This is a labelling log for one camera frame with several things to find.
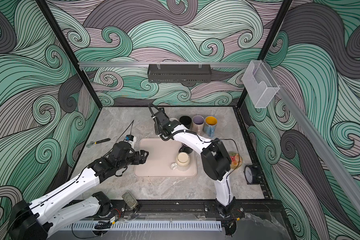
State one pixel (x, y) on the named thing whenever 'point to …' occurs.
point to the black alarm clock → (253, 174)
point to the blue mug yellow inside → (210, 125)
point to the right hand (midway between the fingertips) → (160, 126)
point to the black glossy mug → (185, 148)
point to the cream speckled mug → (182, 162)
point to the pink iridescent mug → (197, 124)
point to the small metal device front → (132, 203)
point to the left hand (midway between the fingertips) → (143, 152)
